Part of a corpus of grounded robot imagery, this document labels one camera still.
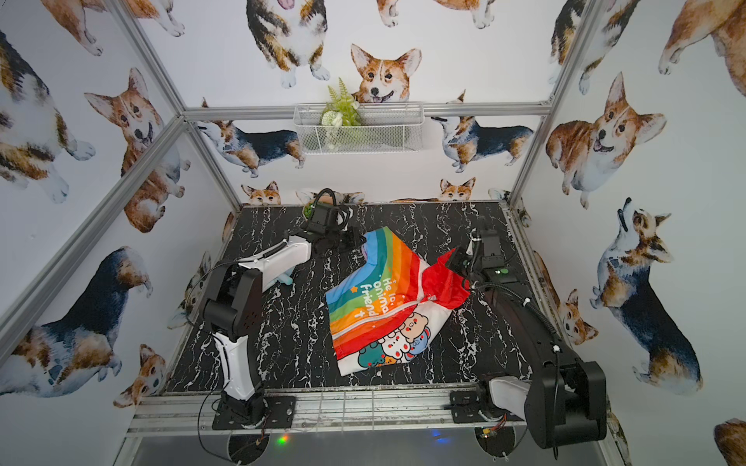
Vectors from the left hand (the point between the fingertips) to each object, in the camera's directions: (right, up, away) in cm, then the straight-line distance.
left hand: (372, 234), depth 94 cm
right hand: (+22, -5, -11) cm, 25 cm away
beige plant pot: (-25, +8, +10) cm, 28 cm away
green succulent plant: (-23, +8, +10) cm, 27 cm away
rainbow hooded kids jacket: (+5, -24, -6) cm, 25 cm away
